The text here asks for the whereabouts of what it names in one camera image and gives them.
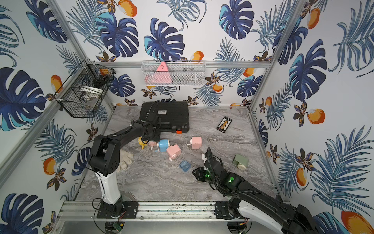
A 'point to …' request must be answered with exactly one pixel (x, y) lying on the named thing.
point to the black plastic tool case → (172, 116)
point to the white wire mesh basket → (180, 73)
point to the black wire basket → (85, 89)
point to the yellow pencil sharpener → (142, 144)
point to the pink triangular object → (161, 76)
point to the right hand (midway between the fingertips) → (193, 172)
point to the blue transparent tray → (185, 165)
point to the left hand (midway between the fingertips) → (153, 136)
